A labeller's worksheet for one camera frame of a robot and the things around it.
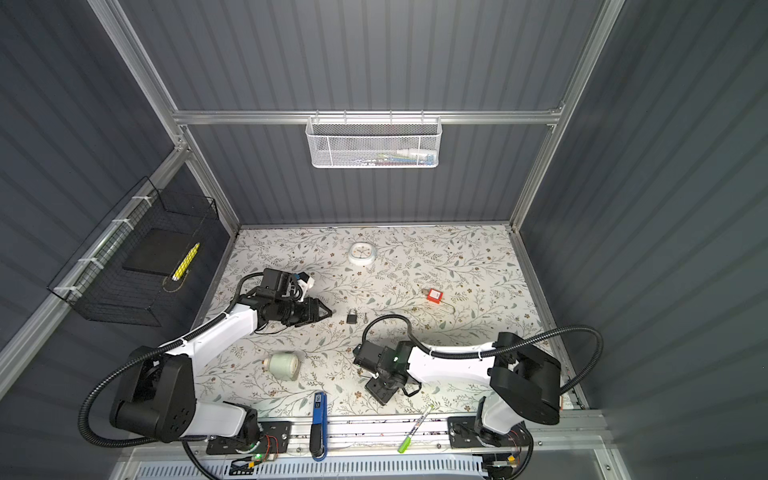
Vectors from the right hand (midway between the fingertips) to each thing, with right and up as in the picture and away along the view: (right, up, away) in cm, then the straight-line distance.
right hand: (382, 388), depth 81 cm
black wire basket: (-61, +31, -18) cm, 71 cm away
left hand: (-17, +19, +6) cm, 26 cm away
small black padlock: (-10, +16, +15) cm, 24 cm away
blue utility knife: (-16, -8, -8) cm, 19 cm away
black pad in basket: (-57, +37, -6) cm, 68 cm away
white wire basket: (-5, +84, +43) cm, 94 cm away
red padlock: (+16, +23, +18) cm, 34 cm away
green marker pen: (+7, -10, -7) cm, 14 cm away
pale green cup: (-27, +7, -2) cm, 28 cm away
